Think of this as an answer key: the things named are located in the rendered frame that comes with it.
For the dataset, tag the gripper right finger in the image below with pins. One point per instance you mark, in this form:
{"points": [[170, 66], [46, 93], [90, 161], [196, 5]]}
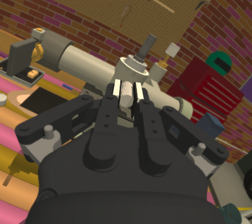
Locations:
{"points": [[193, 135]]}

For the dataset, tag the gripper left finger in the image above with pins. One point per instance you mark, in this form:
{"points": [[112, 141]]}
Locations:
{"points": [[59, 116]]}

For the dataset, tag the cream cylindrical slide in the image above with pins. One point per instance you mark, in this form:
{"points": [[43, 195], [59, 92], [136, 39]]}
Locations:
{"points": [[127, 95]]}

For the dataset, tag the orange brass screw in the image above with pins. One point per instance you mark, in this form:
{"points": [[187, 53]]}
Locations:
{"points": [[37, 53]]}

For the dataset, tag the brass choke stem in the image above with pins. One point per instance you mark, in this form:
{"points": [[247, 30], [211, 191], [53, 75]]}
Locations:
{"points": [[164, 61]]}

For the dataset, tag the white cube choke knob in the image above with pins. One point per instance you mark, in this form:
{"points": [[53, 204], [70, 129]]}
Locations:
{"points": [[172, 50]]}

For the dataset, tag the black mat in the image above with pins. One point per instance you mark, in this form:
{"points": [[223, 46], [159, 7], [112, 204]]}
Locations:
{"points": [[44, 100]]}

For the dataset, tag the blue box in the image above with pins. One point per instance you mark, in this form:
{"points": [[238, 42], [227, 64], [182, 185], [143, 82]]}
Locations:
{"points": [[211, 124]]}

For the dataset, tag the blue pen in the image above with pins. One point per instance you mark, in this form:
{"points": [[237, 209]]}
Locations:
{"points": [[68, 86]]}

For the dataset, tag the red tool chest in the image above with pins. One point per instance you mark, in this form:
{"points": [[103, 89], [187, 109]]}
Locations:
{"points": [[206, 90]]}

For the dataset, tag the tan round board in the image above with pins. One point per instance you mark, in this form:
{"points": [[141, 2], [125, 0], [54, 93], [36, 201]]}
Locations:
{"points": [[14, 99]]}

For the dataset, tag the orange small part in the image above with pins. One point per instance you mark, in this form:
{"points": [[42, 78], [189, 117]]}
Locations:
{"points": [[32, 73]]}

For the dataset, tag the grey parts tray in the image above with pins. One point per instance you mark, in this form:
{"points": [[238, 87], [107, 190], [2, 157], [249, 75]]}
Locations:
{"points": [[23, 79]]}

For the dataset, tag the white round tin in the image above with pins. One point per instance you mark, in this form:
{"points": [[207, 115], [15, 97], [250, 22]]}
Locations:
{"points": [[2, 99]]}

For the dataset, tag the dark green machine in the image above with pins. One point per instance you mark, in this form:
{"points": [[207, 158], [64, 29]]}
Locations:
{"points": [[246, 171]]}

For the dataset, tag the dark grey panel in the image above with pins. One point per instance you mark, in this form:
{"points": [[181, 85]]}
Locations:
{"points": [[20, 57]]}

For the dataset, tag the purple poster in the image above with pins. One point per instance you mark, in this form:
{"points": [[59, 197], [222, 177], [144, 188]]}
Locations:
{"points": [[247, 89]]}

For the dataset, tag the green welding helmet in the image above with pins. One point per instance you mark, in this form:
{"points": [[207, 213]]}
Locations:
{"points": [[218, 62]]}

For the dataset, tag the grey block with orange button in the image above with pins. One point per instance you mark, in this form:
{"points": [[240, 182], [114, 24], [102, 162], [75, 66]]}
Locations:
{"points": [[39, 33]]}

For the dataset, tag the teal tape roll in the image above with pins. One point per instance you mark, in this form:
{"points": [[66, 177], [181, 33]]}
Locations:
{"points": [[233, 215]]}

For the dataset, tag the cream round top cap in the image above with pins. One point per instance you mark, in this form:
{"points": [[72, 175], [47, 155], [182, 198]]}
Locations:
{"points": [[136, 64]]}

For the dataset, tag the grey hacksaw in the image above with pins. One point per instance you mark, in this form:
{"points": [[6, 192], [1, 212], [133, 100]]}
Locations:
{"points": [[125, 16]]}

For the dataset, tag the brown pegboard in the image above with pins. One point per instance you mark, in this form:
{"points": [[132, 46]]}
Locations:
{"points": [[137, 21]]}

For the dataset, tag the dark grey knurled post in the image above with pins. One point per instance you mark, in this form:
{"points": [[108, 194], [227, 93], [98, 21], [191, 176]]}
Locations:
{"points": [[146, 48]]}

